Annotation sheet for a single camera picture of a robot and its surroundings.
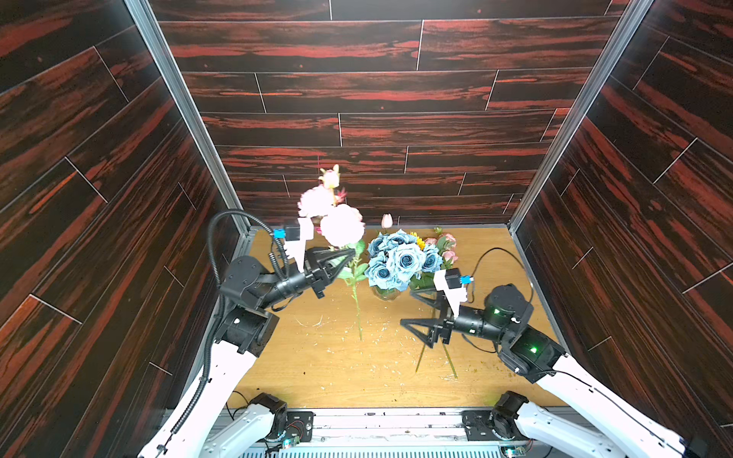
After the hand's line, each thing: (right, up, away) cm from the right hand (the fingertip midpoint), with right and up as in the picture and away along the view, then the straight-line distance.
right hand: (411, 300), depth 62 cm
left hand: (-13, +10, -8) cm, 18 cm away
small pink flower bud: (-4, +20, +21) cm, 29 cm away
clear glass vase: (-3, -4, +34) cm, 34 cm away
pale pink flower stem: (+16, -22, +24) cm, 36 cm away
